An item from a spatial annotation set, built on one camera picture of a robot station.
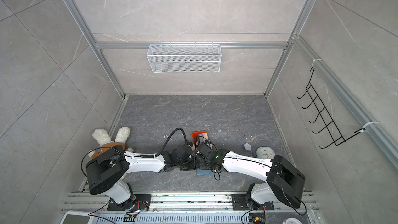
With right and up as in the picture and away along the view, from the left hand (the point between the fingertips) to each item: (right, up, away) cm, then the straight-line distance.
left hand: (201, 163), depth 84 cm
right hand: (0, 0, 0) cm, 1 cm away
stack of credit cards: (0, +12, +7) cm, 14 cm away
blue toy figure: (+28, +7, +8) cm, 30 cm away
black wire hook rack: (+54, +23, -20) cm, 63 cm away
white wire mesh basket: (-11, +64, +17) cm, 67 cm away
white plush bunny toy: (-56, +14, +2) cm, 58 cm away
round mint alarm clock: (+37, +5, +4) cm, 37 cm away
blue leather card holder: (+1, -4, -2) cm, 5 cm away
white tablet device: (-57, -17, -18) cm, 62 cm away
